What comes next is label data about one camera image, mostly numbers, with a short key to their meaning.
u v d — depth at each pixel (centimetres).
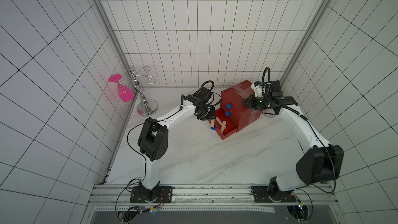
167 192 74
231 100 82
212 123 87
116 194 74
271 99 62
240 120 83
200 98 71
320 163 42
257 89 76
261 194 73
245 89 89
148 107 107
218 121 99
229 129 94
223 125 95
